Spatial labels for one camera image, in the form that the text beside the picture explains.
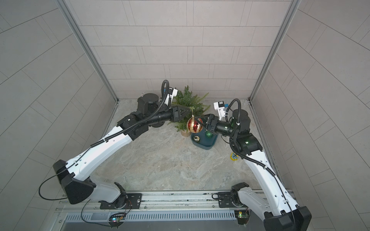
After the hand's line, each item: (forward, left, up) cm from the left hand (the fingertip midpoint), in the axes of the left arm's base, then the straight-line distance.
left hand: (191, 109), depth 64 cm
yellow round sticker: (-8, -26, -34) cm, 43 cm away
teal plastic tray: (+1, -9, -34) cm, 35 cm away
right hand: (-5, -3, -3) cm, 7 cm away
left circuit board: (-37, +32, -32) cm, 59 cm away
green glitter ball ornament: (+6, -12, -31) cm, 34 cm away
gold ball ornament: (+3, -4, -31) cm, 32 cm away
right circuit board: (-36, -25, -36) cm, 57 cm away
